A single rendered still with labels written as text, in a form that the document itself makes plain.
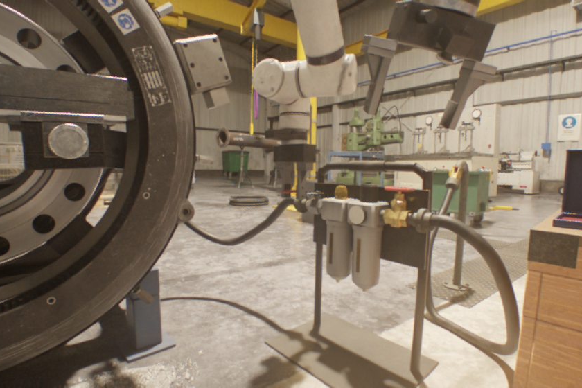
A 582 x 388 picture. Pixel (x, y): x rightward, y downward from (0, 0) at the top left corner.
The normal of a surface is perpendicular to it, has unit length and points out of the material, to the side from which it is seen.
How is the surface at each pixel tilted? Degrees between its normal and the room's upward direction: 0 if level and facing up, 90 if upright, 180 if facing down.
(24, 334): 90
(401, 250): 90
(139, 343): 90
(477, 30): 113
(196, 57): 90
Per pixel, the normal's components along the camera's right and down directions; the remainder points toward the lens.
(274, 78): -0.44, 0.11
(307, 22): -0.40, 0.74
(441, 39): -0.98, -0.11
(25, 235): 0.67, 0.07
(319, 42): -0.20, 0.75
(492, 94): -0.81, 0.04
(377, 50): 0.09, 0.47
